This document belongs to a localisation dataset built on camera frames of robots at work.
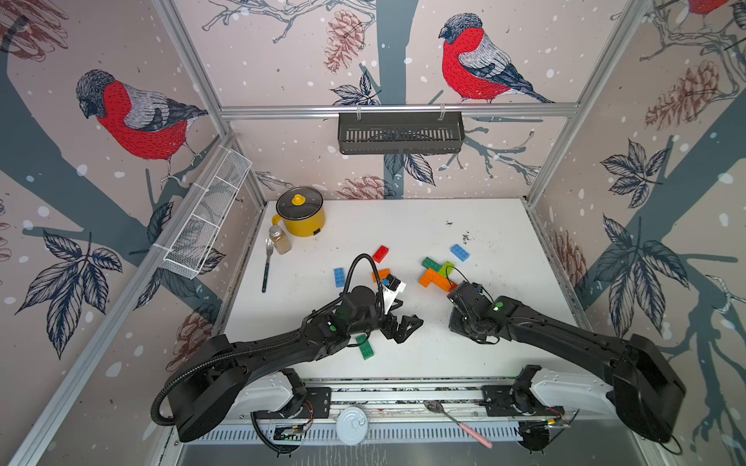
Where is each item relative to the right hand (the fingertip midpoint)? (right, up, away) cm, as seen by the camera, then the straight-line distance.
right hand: (450, 320), depth 85 cm
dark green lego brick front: (-25, -7, -3) cm, 26 cm away
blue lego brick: (-35, +11, +13) cm, 39 cm away
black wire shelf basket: (-26, +63, +22) cm, 72 cm away
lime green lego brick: (+2, +13, +15) cm, 20 cm away
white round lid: (-28, -18, -19) cm, 38 cm away
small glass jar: (-56, +22, +17) cm, 63 cm away
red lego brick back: (-21, +18, +19) cm, 34 cm away
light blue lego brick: (+8, +18, +19) cm, 27 cm away
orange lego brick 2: (-5, +11, +11) cm, 16 cm away
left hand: (-12, +6, -10) cm, 16 cm away
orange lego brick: (-21, +12, +14) cm, 27 cm away
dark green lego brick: (-4, +15, +13) cm, 21 cm away
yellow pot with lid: (-51, +34, +20) cm, 64 cm away
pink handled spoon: (-6, -19, -10) cm, 23 cm away
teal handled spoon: (-62, +22, +20) cm, 69 cm away
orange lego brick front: (-1, +10, +9) cm, 14 cm away
